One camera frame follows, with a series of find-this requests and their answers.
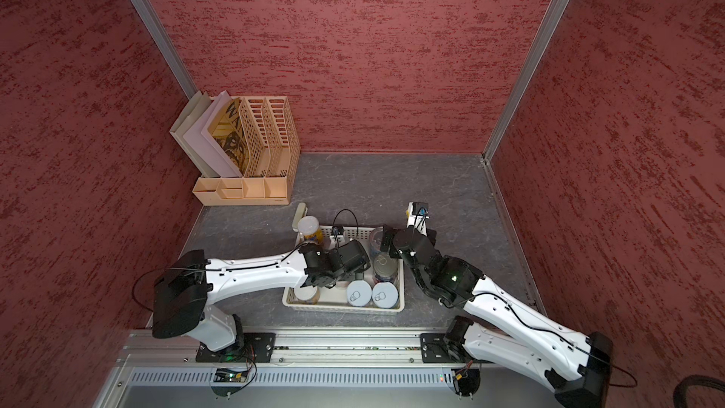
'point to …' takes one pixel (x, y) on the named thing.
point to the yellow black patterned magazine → (229, 132)
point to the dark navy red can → (385, 268)
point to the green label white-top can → (385, 295)
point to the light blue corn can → (377, 241)
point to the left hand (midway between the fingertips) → (345, 270)
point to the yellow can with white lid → (309, 227)
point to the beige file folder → (191, 112)
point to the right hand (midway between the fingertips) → (398, 233)
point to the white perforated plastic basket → (333, 298)
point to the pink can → (359, 293)
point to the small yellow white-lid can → (306, 295)
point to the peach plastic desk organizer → (271, 151)
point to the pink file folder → (206, 145)
